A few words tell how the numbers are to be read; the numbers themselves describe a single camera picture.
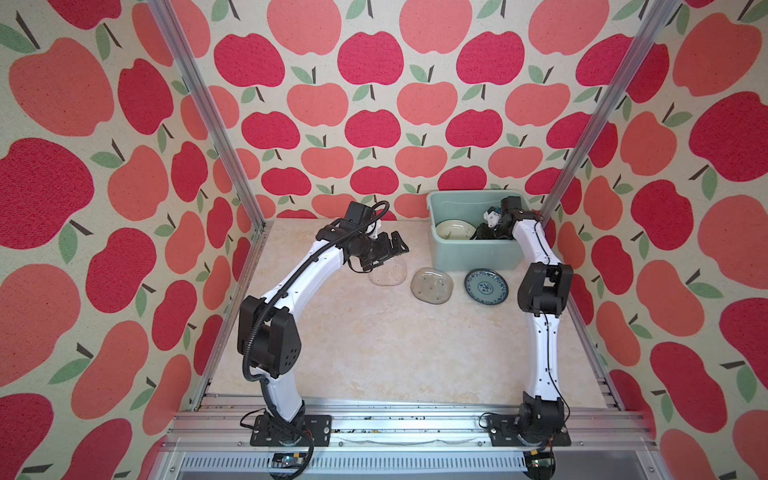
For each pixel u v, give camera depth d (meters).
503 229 0.89
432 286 1.03
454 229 1.11
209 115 0.88
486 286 1.02
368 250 0.72
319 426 0.75
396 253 0.75
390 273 1.06
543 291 0.68
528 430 0.68
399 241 0.78
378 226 0.72
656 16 0.70
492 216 1.02
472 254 1.08
